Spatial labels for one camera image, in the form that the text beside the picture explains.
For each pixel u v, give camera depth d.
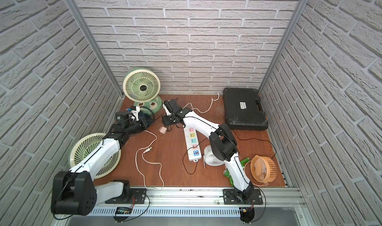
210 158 0.77
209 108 1.10
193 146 0.89
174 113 0.71
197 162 0.85
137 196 0.73
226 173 0.79
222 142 0.54
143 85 0.91
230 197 0.73
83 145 0.71
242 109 1.02
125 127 0.66
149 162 0.85
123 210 0.72
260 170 0.74
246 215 0.70
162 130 0.97
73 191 0.44
